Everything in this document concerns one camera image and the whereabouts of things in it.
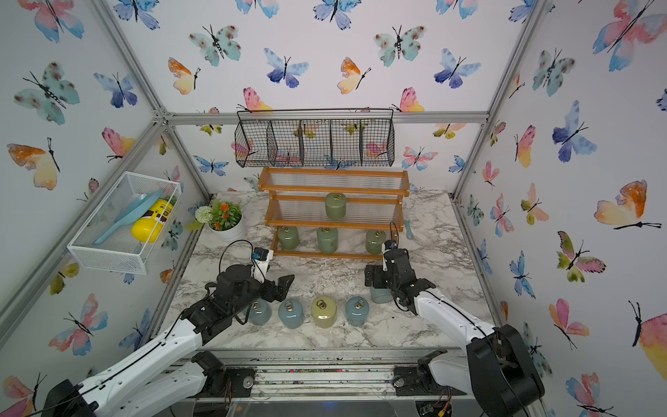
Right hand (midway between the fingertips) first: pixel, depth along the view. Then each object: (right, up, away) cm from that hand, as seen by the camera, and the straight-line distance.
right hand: (380, 267), depth 88 cm
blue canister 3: (-38, -12, -8) cm, 40 cm away
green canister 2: (-32, +10, +9) cm, 35 cm away
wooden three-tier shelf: (+2, +25, +33) cm, 41 cm away
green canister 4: (-1, +9, +8) cm, 12 cm away
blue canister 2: (-8, -11, -7) cm, 16 cm away
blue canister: (-28, -12, -8) cm, 32 cm away
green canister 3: (-18, +9, +9) cm, 22 cm away
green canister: (-15, +21, +2) cm, 26 cm away
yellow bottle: (-64, +14, -18) cm, 68 cm away
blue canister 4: (0, -8, -3) cm, 9 cm away
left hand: (-30, +1, -8) cm, 31 cm away
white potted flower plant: (-56, +16, +8) cm, 58 cm away
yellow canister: (-18, -11, -9) cm, 23 cm away
